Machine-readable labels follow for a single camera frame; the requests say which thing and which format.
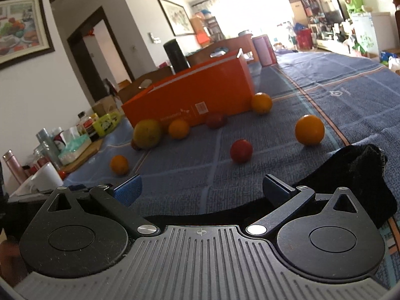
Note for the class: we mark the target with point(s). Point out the dark-label jar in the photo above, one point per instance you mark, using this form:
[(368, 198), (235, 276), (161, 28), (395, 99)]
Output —
[(87, 124)]

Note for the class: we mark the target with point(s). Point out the framed wall painting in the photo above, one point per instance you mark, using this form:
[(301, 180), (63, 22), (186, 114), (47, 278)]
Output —
[(177, 18)]

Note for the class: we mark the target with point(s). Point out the black cloth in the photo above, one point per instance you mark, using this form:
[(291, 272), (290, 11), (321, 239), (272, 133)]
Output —
[(359, 168)]

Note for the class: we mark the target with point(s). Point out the black thermos bottle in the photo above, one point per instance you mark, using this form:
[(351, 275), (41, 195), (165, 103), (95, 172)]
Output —
[(175, 55)]

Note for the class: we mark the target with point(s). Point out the small red tomato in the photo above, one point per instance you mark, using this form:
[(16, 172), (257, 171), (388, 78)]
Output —
[(62, 175)]

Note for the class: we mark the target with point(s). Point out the orange cardboard box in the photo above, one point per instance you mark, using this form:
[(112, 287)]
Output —
[(220, 85)]

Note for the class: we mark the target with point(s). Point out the blue checked tablecloth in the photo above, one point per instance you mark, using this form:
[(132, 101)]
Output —
[(195, 182)]

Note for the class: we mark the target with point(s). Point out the clear plastic bottle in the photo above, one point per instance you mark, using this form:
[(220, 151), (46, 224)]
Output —
[(49, 147)]

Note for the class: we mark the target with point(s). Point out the white cup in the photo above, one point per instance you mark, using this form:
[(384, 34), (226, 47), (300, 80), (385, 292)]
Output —
[(46, 178)]

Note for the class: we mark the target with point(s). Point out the pink cylindrical canister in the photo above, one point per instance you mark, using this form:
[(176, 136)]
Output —
[(264, 50)]

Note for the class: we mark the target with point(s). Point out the framed food picture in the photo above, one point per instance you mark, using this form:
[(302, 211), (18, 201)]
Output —
[(24, 31)]

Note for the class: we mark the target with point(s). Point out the pink thermos bottle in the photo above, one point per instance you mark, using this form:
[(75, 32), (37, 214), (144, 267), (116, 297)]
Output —
[(15, 167)]

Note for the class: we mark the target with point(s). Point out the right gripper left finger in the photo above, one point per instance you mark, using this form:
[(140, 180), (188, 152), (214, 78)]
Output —
[(116, 201)]

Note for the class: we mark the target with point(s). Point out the tissue pack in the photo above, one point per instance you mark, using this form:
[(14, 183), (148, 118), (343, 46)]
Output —
[(74, 149)]

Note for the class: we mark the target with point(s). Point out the wooden cutting board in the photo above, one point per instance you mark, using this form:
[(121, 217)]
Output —
[(89, 152)]

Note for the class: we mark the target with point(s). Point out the small orange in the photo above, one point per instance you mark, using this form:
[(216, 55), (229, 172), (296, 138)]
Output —
[(119, 165)]

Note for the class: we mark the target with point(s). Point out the white cabinet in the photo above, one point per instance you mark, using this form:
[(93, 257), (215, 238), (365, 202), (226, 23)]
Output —
[(374, 31)]

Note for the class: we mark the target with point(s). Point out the dark red apple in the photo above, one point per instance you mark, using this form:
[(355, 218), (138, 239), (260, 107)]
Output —
[(216, 120)]

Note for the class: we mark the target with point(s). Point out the red tomato fruit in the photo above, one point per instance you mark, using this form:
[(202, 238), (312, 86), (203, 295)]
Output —
[(241, 151)]

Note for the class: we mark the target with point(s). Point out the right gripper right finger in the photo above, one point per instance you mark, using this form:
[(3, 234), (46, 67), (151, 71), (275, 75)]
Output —
[(287, 202)]

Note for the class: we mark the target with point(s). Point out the green panda mug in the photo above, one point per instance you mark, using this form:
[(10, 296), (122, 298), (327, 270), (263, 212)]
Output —
[(104, 125)]

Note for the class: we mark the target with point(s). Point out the large yellow-green fruit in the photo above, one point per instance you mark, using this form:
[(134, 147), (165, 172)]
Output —
[(147, 133)]

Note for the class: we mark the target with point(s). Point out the large orange fruit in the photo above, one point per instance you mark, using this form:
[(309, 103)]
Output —
[(309, 130)]

